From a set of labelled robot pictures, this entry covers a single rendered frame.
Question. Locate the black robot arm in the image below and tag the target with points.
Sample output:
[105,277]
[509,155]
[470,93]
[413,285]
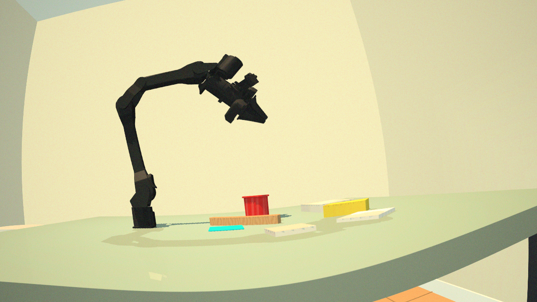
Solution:
[209,76]

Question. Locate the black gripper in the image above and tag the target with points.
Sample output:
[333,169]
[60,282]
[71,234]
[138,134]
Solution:
[244,105]

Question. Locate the orange flat bar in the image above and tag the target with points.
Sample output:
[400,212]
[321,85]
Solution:
[246,220]

